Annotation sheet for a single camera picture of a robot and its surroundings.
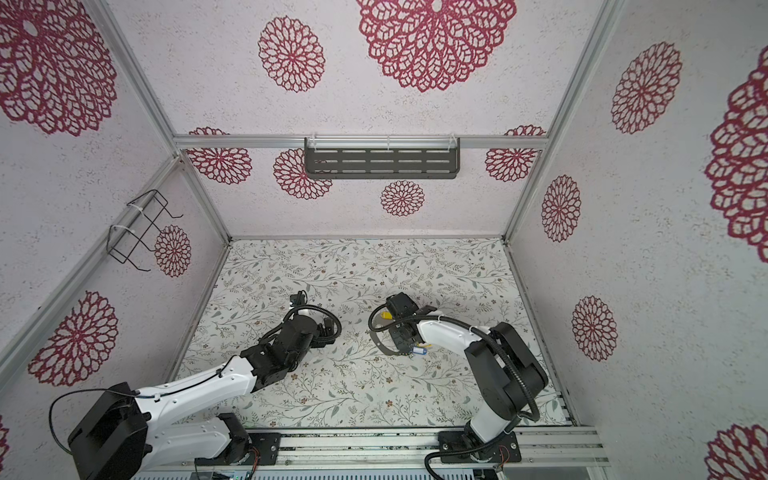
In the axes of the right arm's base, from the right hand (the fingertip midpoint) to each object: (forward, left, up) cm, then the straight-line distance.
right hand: (404, 329), depth 93 cm
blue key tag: (-6, -5, -2) cm, 8 cm away
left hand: (-4, +24, +8) cm, 26 cm away
